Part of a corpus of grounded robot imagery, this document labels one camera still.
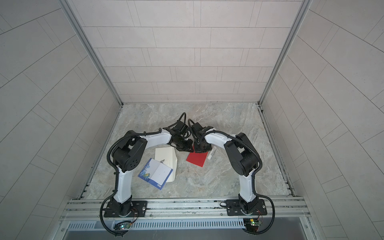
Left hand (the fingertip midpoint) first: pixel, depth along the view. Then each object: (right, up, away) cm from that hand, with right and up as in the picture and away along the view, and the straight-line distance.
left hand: (197, 148), depth 93 cm
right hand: (+1, -2, +1) cm, 3 cm away
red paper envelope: (+1, -5, -5) cm, 7 cm away
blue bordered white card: (-23, -12, -11) cm, 28 cm away
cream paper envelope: (-18, -4, -3) cm, 19 cm away
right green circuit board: (+25, -30, -25) cm, 46 cm away
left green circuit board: (-33, -28, -28) cm, 51 cm away
